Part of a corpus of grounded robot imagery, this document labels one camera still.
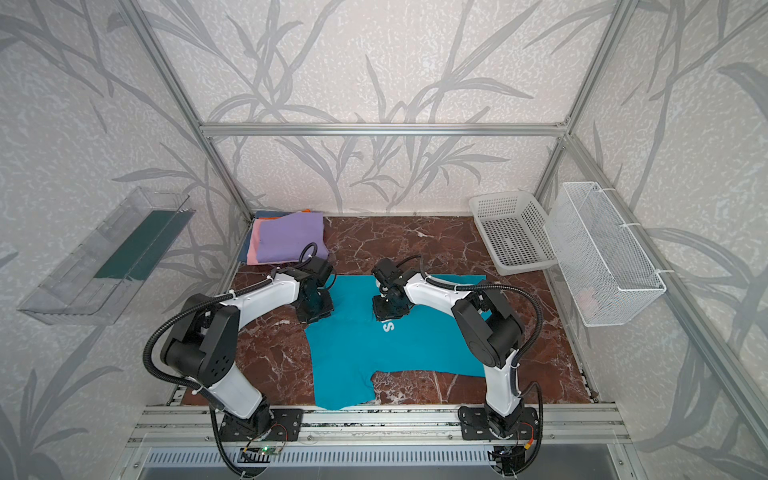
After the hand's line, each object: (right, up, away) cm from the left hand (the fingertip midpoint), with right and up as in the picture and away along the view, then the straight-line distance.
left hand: (332, 306), depth 92 cm
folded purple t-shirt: (-22, +21, +16) cm, 34 cm away
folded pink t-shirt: (-30, +15, +10) cm, 35 cm away
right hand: (+15, 0, 0) cm, 15 cm away
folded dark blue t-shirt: (-36, +14, +15) cm, 42 cm away
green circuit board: (-9, -30, -22) cm, 38 cm away
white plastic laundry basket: (+66, +24, +23) cm, 74 cm away
